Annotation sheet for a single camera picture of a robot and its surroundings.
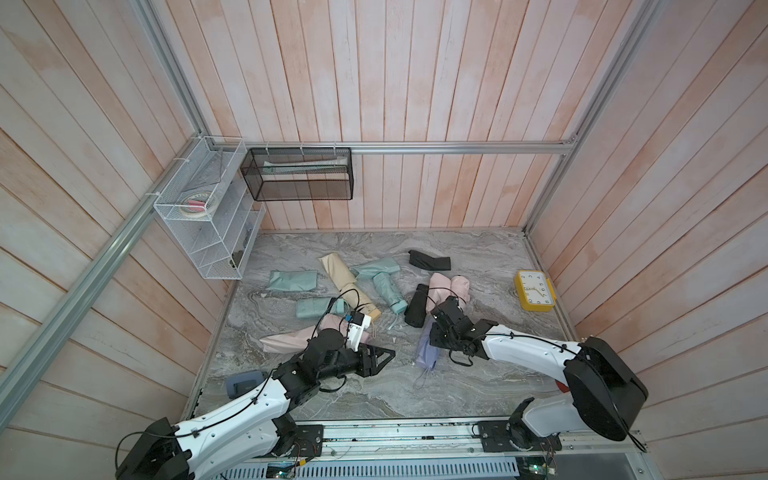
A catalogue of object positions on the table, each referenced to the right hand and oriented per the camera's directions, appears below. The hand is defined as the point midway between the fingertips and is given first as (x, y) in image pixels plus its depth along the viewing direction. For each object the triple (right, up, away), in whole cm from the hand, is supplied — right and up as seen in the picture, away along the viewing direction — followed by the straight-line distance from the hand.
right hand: (433, 333), depth 91 cm
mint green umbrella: (-13, +12, +8) cm, 19 cm away
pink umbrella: (+11, +13, +10) cm, 20 cm away
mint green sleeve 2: (-21, +19, +13) cm, 31 cm away
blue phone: (-55, -11, -11) cm, 57 cm away
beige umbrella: (-24, +9, +8) cm, 27 cm away
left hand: (-15, -2, -16) cm, 22 cm away
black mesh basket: (-41, +49, -1) cm, 64 cm away
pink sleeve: (+3, +13, +4) cm, 14 cm away
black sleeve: (+1, +22, +17) cm, 27 cm away
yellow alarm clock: (+36, +12, +8) cm, 39 cm away
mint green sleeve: (-47, +15, +14) cm, 52 cm away
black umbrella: (-5, +7, +4) cm, 9 cm away
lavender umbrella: (-3, -4, -6) cm, 8 cm away
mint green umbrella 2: (-37, +7, +5) cm, 38 cm away
